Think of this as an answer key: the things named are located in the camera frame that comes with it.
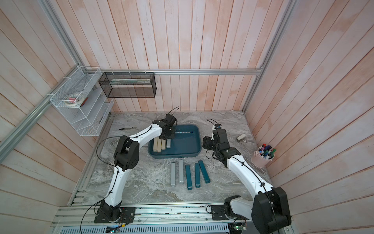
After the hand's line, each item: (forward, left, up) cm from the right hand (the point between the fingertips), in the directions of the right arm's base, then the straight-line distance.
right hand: (207, 138), depth 86 cm
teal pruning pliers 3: (-16, +1, -13) cm, 20 cm away
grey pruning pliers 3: (-16, +15, -12) cm, 26 cm away
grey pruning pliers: (+3, +25, -10) cm, 27 cm away
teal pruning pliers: (-18, +11, -14) cm, 25 cm away
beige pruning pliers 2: (+1, +31, -11) cm, 33 cm away
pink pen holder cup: (-10, -32, -5) cm, 34 cm away
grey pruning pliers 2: (-18, +20, -12) cm, 30 cm away
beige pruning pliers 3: (+2, +28, -12) cm, 31 cm away
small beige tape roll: (+10, -26, -12) cm, 31 cm away
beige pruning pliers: (+2, +34, -11) cm, 36 cm away
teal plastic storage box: (+8, +12, -18) cm, 23 cm away
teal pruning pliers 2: (-18, +6, -13) cm, 23 cm away
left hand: (+9, +24, -12) cm, 29 cm away
